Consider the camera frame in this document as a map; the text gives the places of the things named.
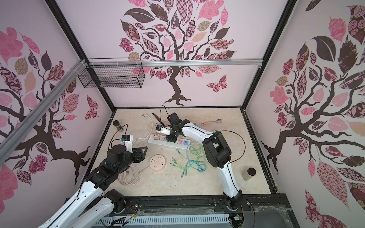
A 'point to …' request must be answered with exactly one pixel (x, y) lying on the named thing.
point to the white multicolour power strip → (182, 143)
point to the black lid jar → (247, 175)
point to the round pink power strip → (157, 162)
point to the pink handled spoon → (217, 120)
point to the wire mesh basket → (120, 72)
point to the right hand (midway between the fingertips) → (168, 134)
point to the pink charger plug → (156, 136)
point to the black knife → (157, 118)
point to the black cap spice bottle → (116, 123)
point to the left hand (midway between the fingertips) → (143, 151)
